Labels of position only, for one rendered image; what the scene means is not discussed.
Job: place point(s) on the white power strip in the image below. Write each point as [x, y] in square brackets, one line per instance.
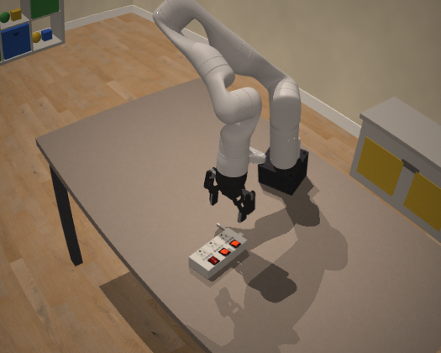
[218, 252]

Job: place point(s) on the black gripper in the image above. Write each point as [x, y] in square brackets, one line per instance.
[235, 190]

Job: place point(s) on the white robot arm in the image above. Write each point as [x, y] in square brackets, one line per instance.
[232, 108]

